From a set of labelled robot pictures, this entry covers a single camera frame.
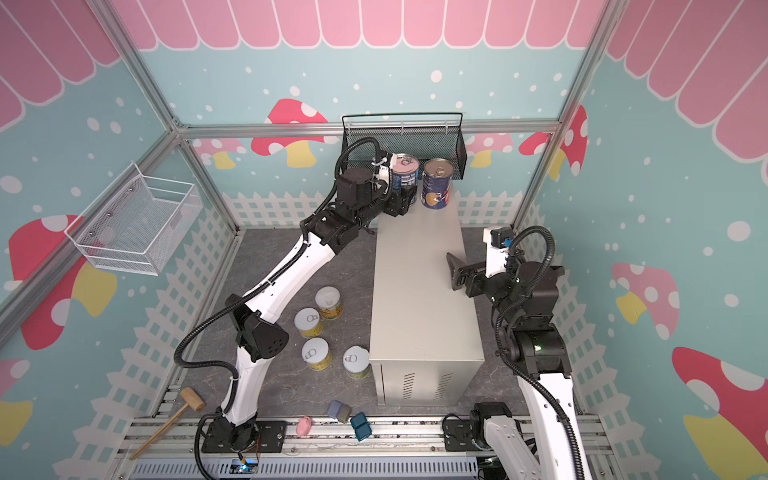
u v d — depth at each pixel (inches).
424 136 36.0
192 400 31.1
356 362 31.9
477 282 21.9
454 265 24.4
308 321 35.2
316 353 32.7
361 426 29.4
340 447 29.1
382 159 23.8
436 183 28.0
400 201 26.9
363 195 23.0
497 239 20.5
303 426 29.6
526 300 17.0
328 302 35.5
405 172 27.4
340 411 30.4
